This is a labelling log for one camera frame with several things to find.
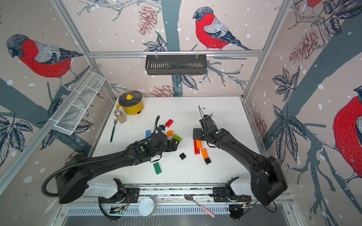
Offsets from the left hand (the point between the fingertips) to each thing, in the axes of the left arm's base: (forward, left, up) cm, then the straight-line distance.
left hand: (177, 140), depth 82 cm
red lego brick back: (+19, +8, -11) cm, 23 cm away
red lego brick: (-1, -13, -11) cm, 17 cm away
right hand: (+7, -14, -1) cm, 16 cm away
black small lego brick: (-6, -3, -10) cm, 12 cm away
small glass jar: (+22, +43, -5) cm, 49 cm away
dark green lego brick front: (-13, +12, -10) cm, 20 cm away
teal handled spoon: (+22, +49, -13) cm, 56 cm away
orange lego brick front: (-4, -17, -11) cm, 21 cm away
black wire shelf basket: (+56, +3, +15) cm, 59 cm away
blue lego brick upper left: (+11, +22, -11) cm, 27 cm away
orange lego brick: (+2, -14, -9) cm, 17 cm away
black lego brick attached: (-9, -18, -10) cm, 23 cm away
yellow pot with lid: (+31, +36, -1) cm, 47 cm away
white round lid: (-32, +14, -6) cm, 36 cm away
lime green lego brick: (+7, +1, -10) cm, 13 cm away
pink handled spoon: (-27, -7, -13) cm, 31 cm away
